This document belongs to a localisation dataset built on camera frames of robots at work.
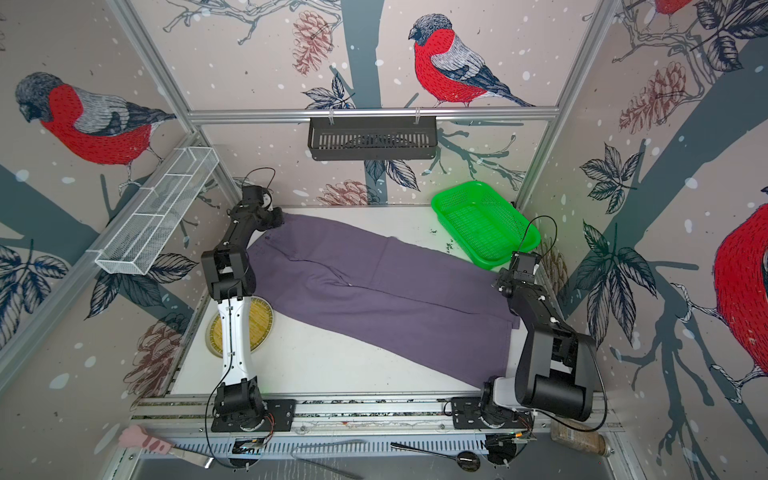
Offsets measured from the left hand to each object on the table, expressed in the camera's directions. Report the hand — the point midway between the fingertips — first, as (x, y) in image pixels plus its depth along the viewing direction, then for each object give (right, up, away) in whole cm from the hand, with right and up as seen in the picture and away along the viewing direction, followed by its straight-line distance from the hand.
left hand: (284, 210), depth 113 cm
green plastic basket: (+78, -6, +2) cm, 79 cm away
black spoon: (+59, -60, -46) cm, 96 cm away
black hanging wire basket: (+35, +26, -7) cm, 44 cm away
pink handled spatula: (-18, -56, -44) cm, 74 cm away
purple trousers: (+58, -33, -23) cm, 70 cm away
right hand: (+81, -23, -21) cm, 87 cm away
